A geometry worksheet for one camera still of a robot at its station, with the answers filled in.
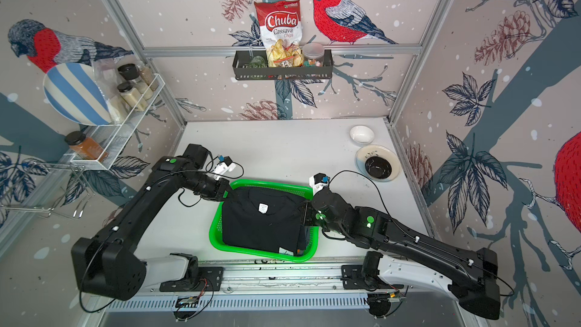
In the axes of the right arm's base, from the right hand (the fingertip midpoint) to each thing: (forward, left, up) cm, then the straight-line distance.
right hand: (294, 207), depth 69 cm
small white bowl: (+46, -31, -17) cm, 58 cm away
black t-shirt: (-2, +9, -5) cm, 11 cm away
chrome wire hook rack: (-3, +64, +16) cm, 66 cm away
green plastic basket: (-6, -6, -11) cm, 14 cm away
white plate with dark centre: (+27, -34, -14) cm, 46 cm away
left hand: (+6, +20, -3) cm, 21 cm away
